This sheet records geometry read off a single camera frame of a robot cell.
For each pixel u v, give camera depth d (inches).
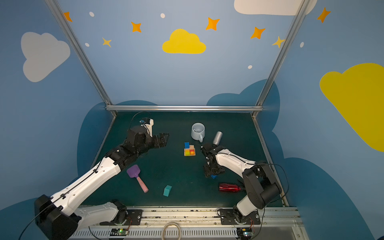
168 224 28.4
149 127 26.4
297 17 28.8
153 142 26.1
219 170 30.6
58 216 14.6
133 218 29.4
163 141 26.7
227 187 32.1
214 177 34.0
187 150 37.7
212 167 30.1
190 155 38.1
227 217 29.3
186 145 36.7
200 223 29.2
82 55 33.9
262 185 17.6
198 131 40.2
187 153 37.9
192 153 37.9
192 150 38.3
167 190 32.3
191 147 37.7
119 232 27.7
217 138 40.6
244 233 28.0
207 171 31.4
